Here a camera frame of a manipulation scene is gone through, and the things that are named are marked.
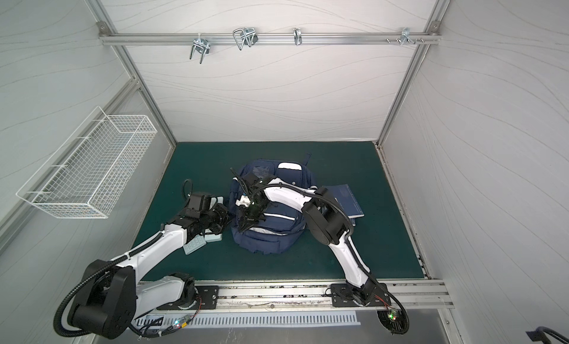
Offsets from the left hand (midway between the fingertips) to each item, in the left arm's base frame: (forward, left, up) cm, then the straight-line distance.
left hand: (241, 210), depth 87 cm
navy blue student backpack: (-4, -17, -3) cm, 17 cm away
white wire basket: (+1, +43, +24) cm, 50 cm away
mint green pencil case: (-11, +9, +2) cm, 15 cm away
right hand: (-6, -2, -1) cm, 6 cm away
